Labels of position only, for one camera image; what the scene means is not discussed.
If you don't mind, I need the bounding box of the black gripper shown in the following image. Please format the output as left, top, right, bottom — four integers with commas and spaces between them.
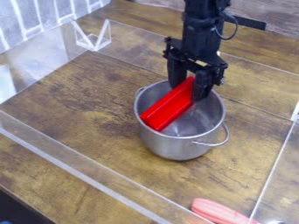
163, 16, 230, 102

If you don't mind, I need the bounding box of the red plastic block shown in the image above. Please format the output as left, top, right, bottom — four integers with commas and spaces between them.
140, 76, 195, 131

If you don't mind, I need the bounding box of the silver metal pot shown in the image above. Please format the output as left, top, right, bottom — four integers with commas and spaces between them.
134, 80, 230, 161

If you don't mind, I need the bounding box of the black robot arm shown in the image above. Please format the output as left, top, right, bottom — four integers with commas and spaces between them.
163, 0, 230, 102

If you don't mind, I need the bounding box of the clear acrylic front panel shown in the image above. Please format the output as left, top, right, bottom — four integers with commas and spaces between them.
0, 110, 212, 224

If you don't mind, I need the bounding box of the clear acrylic panel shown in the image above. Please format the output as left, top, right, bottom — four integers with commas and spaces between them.
0, 110, 212, 224
250, 100, 299, 224

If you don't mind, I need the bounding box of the clear acrylic right panel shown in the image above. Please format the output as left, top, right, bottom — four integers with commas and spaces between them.
250, 100, 299, 224

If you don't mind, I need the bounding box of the black cable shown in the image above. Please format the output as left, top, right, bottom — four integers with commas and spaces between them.
211, 11, 239, 41

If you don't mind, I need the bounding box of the black wall strip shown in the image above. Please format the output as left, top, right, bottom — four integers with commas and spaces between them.
224, 16, 267, 31

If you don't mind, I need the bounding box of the clear acrylic triangle bracket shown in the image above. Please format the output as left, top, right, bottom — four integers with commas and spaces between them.
71, 19, 112, 52

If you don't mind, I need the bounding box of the orange plastic handle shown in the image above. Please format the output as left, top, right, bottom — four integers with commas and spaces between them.
191, 198, 262, 224

